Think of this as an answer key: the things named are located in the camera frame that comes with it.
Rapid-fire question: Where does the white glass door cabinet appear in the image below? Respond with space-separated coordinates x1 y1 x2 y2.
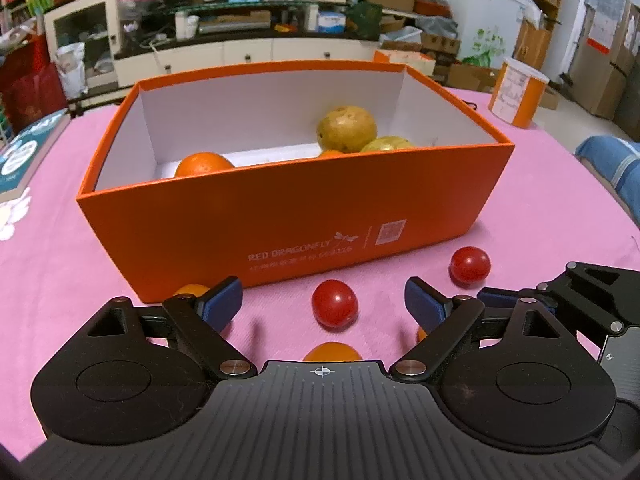
44 0 122 90

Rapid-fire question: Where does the red cherry tomato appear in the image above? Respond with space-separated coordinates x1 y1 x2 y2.
449 246 491 286
311 280 359 330

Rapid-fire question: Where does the large yellow potato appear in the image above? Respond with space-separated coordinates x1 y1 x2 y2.
317 106 378 153

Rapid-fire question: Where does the orange white canister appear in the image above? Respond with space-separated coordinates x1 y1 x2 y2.
488 58 549 129

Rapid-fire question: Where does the red gift bag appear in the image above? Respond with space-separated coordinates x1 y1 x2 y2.
1 35 67 133

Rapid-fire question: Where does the orange cardboard box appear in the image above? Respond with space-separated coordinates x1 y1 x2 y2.
77 60 514 302

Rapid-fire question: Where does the blue striped cushion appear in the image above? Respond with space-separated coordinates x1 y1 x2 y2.
575 136 639 221

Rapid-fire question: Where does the white tv cabinet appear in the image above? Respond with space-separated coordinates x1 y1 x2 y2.
114 37 378 88

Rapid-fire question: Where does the pink flower tablecloth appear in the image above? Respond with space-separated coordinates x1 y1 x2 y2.
1 102 639 457

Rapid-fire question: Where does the teal book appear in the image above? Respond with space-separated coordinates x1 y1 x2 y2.
0 110 70 203

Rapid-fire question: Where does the small yellow potato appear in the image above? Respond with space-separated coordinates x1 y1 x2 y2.
360 136 413 153

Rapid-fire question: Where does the white chest freezer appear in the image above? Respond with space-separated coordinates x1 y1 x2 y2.
447 0 526 68

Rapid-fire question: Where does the large orange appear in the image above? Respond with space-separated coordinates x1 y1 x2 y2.
175 152 234 178

